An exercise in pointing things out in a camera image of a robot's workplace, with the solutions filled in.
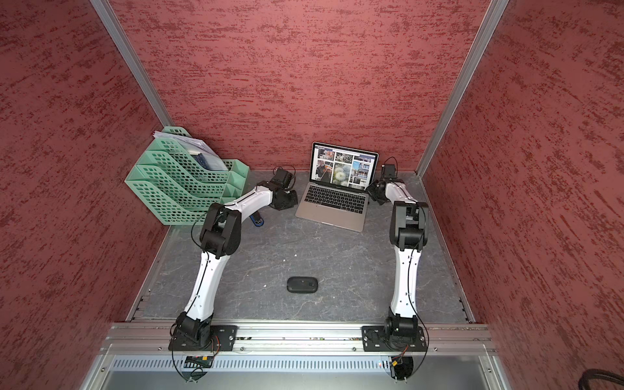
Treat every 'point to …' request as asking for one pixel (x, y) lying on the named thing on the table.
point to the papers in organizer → (201, 157)
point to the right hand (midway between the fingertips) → (368, 193)
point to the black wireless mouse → (302, 284)
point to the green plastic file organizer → (179, 178)
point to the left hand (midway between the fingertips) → (294, 205)
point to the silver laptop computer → (340, 179)
